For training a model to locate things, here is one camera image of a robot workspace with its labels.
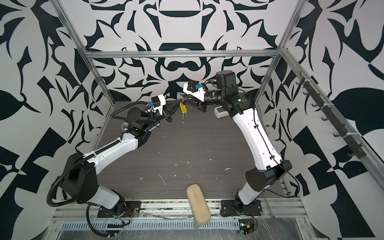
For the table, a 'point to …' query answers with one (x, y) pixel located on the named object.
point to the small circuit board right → (246, 226)
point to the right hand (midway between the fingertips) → (184, 95)
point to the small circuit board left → (117, 225)
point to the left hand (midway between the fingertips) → (182, 95)
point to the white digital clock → (220, 112)
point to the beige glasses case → (200, 208)
